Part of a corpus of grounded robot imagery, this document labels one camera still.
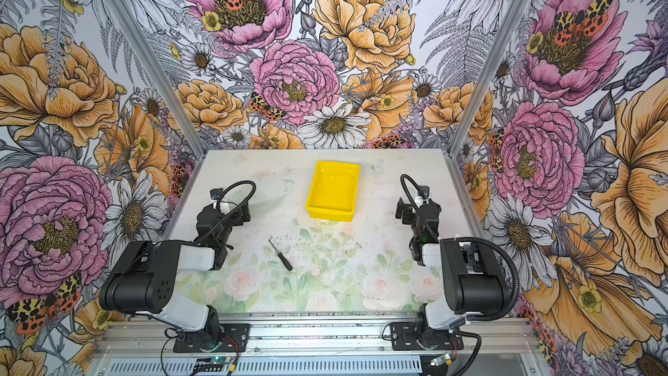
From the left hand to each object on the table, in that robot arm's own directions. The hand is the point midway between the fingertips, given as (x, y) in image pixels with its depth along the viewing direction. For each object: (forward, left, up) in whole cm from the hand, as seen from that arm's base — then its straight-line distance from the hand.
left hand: (234, 205), depth 94 cm
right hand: (-1, -64, 0) cm, 64 cm away
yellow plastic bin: (+12, -35, -8) cm, 38 cm away
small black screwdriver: (-16, -18, -7) cm, 25 cm away
